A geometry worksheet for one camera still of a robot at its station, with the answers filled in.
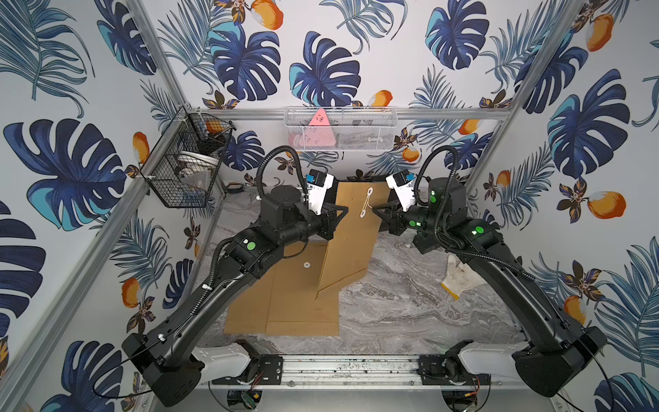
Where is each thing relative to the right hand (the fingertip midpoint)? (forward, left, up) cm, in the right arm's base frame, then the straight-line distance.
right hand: (375, 205), depth 68 cm
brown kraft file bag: (-16, +39, -35) cm, 55 cm away
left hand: (-5, +7, +6) cm, 11 cm away
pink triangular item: (+34, +17, 0) cm, 38 cm away
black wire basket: (+19, +61, -3) cm, 64 cm away
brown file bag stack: (-12, +6, -2) cm, 14 cm away
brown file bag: (-15, +23, -35) cm, 45 cm away
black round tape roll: (+40, +58, -31) cm, 77 cm away
